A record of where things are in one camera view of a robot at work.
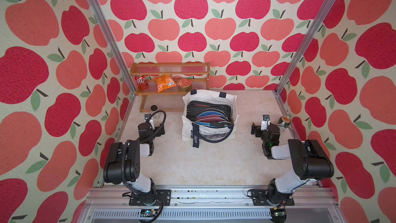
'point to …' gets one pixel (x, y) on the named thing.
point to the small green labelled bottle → (284, 121)
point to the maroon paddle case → (210, 118)
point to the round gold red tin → (184, 84)
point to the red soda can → (142, 82)
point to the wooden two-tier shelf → (169, 100)
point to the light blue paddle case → (209, 124)
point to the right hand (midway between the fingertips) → (263, 125)
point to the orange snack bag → (164, 82)
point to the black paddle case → (196, 107)
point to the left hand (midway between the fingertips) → (156, 124)
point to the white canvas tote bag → (195, 132)
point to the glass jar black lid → (153, 108)
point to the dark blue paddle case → (211, 113)
